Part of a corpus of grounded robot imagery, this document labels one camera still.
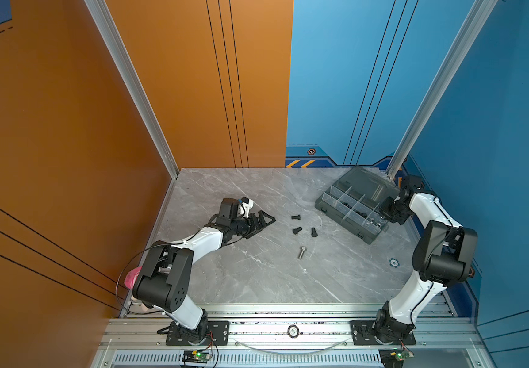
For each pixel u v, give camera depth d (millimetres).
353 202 1025
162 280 454
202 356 701
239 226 759
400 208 765
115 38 750
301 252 911
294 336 738
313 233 965
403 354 695
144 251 475
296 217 1023
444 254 497
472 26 725
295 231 966
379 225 977
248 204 851
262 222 790
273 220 840
